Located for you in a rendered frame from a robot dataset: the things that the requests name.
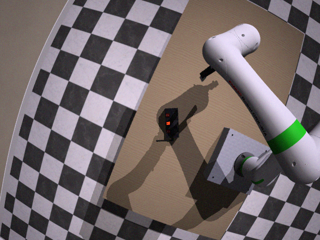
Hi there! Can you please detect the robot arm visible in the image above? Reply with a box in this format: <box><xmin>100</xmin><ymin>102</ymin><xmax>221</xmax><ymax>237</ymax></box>
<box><xmin>202</xmin><ymin>23</ymin><xmax>320</xmax><ymax>188</ymax></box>

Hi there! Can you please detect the black power strip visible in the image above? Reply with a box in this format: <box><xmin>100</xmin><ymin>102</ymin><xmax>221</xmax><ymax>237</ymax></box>
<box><xmin>156</xmin><ymin>108</ymin><xmax>179</xmax><ymax>142</ymax></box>

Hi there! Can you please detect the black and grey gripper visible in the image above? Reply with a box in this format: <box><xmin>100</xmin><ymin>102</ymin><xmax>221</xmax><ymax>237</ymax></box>
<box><xmin>199</xmin><ymin>66</ymin><xmax>215</xmax><ymax>82</ymax></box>

